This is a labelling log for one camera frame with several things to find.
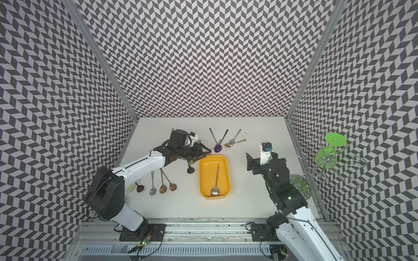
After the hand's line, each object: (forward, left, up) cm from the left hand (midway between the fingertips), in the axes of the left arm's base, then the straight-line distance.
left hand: (208, 154), depth 82 cm
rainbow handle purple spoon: (+26, -1, -16) cm, 31 cm away
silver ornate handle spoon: (+18, -13, -14) cm, 26 cm away
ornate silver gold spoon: (+6, +12, -19) cm, 23 cm away
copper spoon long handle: (-11, +20, -15) cm, 27 cm away
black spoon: (-1, +11, -16) cm, 19 cm away
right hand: (-5, -22, +7) cm, 24 cm away
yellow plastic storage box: (-3, +1, -16) cm, 16 cm away
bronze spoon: (-11, +25, -15) cm, 31 cm away
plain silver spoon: (-14, -3, -16) cm, 21 cm away
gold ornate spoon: (+17, -11, -16) cm, 26 cm away
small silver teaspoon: (-13, +30, -16) cm, 37 cm away
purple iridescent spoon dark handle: (+14, -5, -14) cm, 21 cm away
